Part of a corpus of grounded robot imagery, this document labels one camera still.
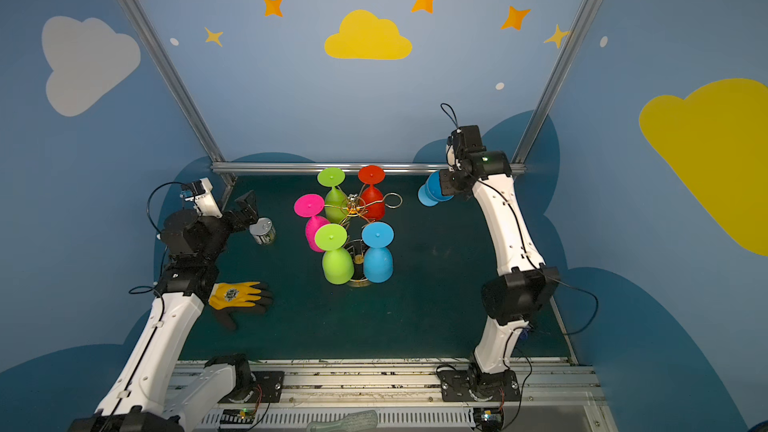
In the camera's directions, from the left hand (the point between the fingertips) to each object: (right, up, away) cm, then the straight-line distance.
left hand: (234, 195), depth 73 cm
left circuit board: (+1, -55, 0) cm, 55 cm away
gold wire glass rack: (+29, -7, +3) cm, 30 cm away
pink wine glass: (+18, -2, +2) cm, 19 cm away
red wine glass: (+34, -1, +4) cm, 34 cm away
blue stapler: (+64, -27, -18) cm, 72 cm away
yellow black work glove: (-8, -30, +13) cm, 33 cm away
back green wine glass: (+23, -2, +11) cm, 26 cm away
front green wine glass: (+26, -17, 0) cm, 31 cm away
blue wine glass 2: (+36, -17, 0) cm, 39 cm away
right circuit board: (+63, -56, 0) cm, 85 cm away
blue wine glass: (+50, +1, +5) cm, 50 cm away
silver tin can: (-3, -11, +25) cm, 28 cm away
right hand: (+57, +5, +8) cm, 58 cm away
